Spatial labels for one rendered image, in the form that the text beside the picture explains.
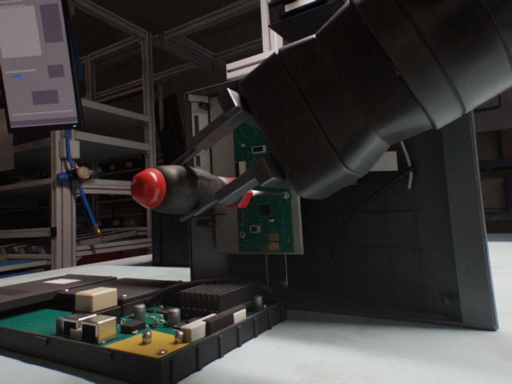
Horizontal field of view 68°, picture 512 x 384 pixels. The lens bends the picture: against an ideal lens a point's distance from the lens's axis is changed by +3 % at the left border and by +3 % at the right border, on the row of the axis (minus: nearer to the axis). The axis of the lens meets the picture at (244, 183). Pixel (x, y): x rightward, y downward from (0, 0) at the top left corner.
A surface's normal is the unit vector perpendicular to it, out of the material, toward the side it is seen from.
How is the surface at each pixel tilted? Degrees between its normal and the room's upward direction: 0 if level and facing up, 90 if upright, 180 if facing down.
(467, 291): 90
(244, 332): 90
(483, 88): 149
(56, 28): 101
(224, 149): 90
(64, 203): 90
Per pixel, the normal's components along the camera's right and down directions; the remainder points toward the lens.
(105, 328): 0.83, -0.09
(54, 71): -0.11, 0.11
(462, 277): -0.51, -0.05
